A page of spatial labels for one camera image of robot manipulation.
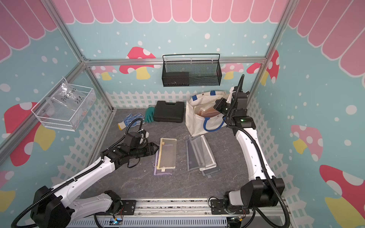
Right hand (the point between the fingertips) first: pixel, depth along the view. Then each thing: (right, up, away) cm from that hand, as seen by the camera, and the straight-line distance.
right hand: (215, 100), depth 76 cm
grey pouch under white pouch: (0, -42, +10) cm, 43 cm away
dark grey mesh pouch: (-10, -33, +17) cm, 38 cm away
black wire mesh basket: (-12, +23, +19) cm, 32 cm away
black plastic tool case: (-30, -4, +38) cm, 48 cm away
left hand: (-33, -28, +5) cm, 44 cm away
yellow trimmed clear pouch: (-28, -35, +16) cm, 48 cm away
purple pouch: (-33, -42, +10) cm, 54 cm away
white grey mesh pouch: (-1, -35, +12) cm, 37 cm away
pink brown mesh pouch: (-1, -5, +19) cm, 20 cm away
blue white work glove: (-61, -10, +37) cm, 72 cm away
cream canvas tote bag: (-8, -14, +20) cm, 26 cm away
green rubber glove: (-45, -6, +37) cm, 58 cm away
